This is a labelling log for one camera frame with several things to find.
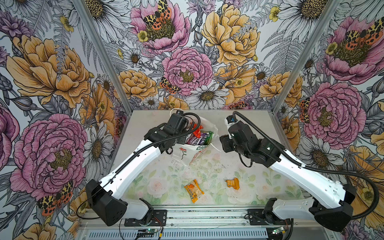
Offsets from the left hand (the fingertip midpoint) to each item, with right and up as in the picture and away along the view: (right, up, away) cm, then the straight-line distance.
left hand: (177, 137), depth 77 cm
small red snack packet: (+10, +2, +6) cm, 12 cm away
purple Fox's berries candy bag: (+6, -1, +6) cm, 9 cm away
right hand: (+23, -2, -6) cm, 24 cm away
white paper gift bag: (+4, -9, +4) cm, 11 cm away
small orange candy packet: (+31, -26, +8) cm, 41 cm away
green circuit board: (+48, -43, -5) cm, 65 cm away
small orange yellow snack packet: (+9, -29, +5) cm, 31 cm away
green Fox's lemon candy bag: (+17, 0, +7) cm, 18 cm away
